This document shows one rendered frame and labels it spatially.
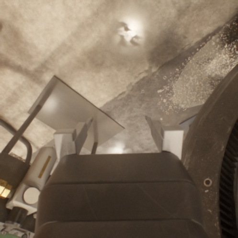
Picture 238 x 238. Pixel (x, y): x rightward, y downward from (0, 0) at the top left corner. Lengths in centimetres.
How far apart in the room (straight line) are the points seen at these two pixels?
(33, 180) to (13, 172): 10
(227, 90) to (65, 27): 55
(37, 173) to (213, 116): 56
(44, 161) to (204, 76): 68
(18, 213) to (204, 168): 53
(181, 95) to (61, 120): 60
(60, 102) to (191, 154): 67
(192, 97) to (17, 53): 74
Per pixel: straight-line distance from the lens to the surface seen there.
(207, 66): 72
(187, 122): 86
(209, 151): 30
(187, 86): 75
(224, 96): 36
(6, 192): 64
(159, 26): 64
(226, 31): 70
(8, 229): 324
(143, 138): 93
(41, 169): 67
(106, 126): 88
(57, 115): 91
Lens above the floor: 63
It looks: 48 degrees down
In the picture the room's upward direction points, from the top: 171 degrees counter-clockwise
